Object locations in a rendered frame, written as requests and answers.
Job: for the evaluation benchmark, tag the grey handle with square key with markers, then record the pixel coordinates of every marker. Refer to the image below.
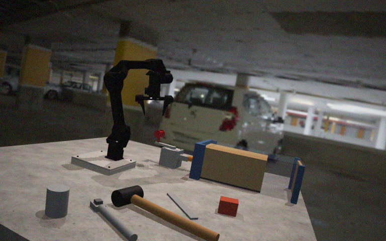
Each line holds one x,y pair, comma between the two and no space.
97,205

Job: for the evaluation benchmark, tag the blue flat bar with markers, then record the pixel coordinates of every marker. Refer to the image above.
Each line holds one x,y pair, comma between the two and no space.
194,159

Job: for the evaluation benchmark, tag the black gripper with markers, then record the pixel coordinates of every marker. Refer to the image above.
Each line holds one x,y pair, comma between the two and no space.
154,92

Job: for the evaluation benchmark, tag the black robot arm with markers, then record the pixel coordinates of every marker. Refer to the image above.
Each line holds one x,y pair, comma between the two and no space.
114,84

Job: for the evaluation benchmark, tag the black-headed mallet with wooden handle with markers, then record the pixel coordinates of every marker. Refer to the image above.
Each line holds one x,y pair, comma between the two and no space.
135,195

